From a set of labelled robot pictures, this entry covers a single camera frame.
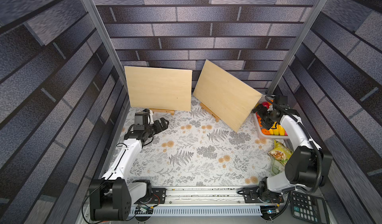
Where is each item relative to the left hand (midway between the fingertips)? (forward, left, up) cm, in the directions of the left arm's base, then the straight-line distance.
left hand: (163, 123), depth 84 cm
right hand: (+7, -55, 0) cm, 55 cm away
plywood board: (+26, +7, +3) cm, 27 cm away
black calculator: (-38, -74, -13) cm, 84 cm away
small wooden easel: (+17, -2, -11) cm, 21 cm away
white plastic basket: (-2, -63, -9) cm, 64 cm away
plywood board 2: (+15, -41, +4) cm, 44 cm away
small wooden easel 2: (+12, -34, -12) cm, 38 cm away
